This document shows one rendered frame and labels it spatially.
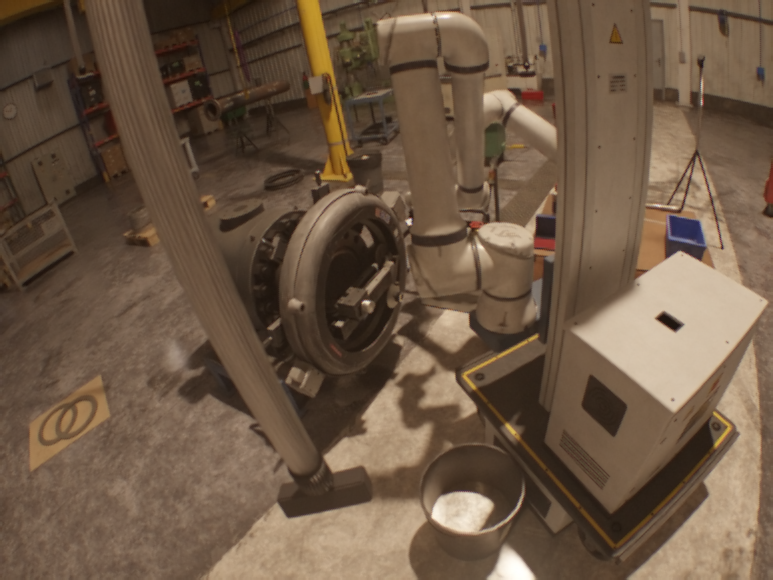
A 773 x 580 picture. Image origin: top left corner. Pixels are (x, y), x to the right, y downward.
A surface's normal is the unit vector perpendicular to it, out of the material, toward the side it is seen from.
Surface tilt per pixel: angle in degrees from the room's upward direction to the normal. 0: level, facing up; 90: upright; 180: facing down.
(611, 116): 90
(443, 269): 80
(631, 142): 90
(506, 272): 89
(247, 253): 40
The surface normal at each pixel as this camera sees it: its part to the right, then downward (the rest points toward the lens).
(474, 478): -0.20, 0.54
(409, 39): -0.04, 0.41
